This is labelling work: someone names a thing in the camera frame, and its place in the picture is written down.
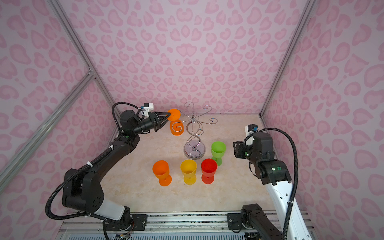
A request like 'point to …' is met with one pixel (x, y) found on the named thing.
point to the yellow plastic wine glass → (188, 167)
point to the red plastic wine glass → (209, 168)
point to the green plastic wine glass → (218, 150)
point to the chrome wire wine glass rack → (194, 148)
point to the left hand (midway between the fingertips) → (171, 113)
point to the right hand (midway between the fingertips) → (237, 142)
